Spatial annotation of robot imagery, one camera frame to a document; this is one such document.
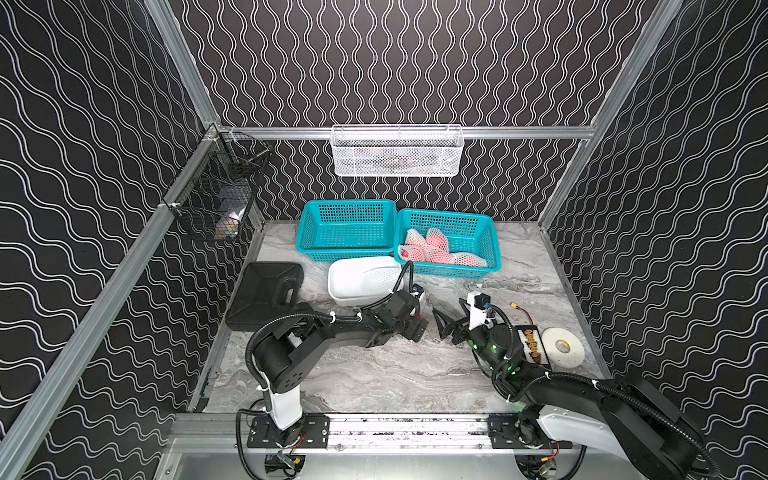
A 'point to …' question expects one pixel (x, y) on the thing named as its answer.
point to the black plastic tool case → (267, 291)
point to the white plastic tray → (361, 281)
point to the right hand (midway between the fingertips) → (449, 304)
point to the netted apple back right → (436, 243)
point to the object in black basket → (228, 227)
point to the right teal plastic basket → (465, 232)
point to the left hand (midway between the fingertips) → (415, 313)
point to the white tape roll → (562, 347)
